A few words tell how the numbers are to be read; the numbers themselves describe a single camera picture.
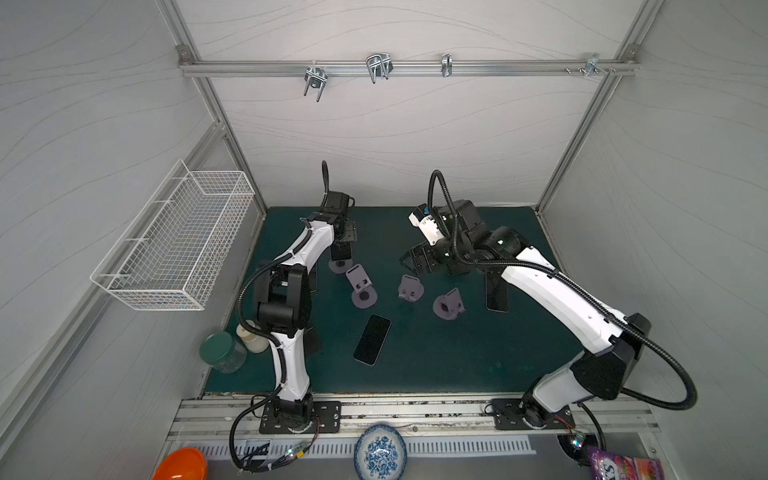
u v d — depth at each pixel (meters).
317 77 0.80
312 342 0.90
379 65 0.77
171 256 0.68
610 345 0.41
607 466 0.65
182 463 0.64
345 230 0.91
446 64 0.78
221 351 0.73
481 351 0.86
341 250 0.96
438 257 0.64
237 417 0.65
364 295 0.95
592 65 0.77
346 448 0.70
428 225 0.65
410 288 0.93
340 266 1.05
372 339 0.88
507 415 0.73
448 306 0.88
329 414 0.74
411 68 0.78
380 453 0.69
